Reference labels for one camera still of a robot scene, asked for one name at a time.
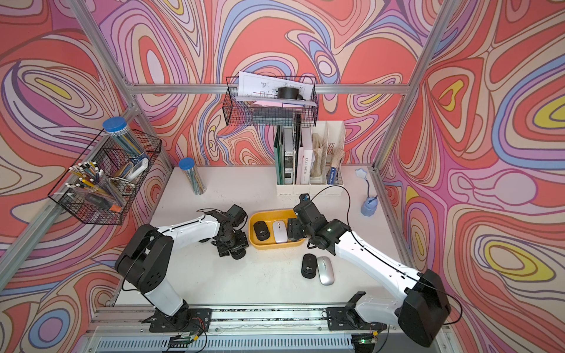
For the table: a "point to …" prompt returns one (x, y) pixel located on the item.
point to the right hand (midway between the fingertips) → (299, 229)
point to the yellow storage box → (270, 216)
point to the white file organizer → (335, 132)
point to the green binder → (279, 156)
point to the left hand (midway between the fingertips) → (243, 249)
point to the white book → (306, 166)
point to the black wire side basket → (126, 174)
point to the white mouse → (280, 232)
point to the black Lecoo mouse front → (261, 230)
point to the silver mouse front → (326, 271)
